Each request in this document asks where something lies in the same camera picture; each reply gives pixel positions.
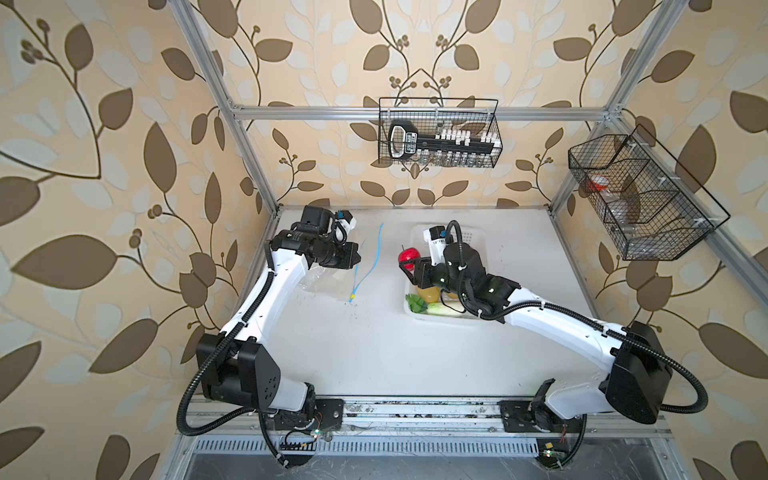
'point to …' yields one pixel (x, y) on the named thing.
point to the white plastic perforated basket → (474, 236)
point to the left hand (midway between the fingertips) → (361, 255)
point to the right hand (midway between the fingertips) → (406, 264)
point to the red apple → (408, 255)
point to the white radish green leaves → (419, 305)
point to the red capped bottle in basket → (598, 182)
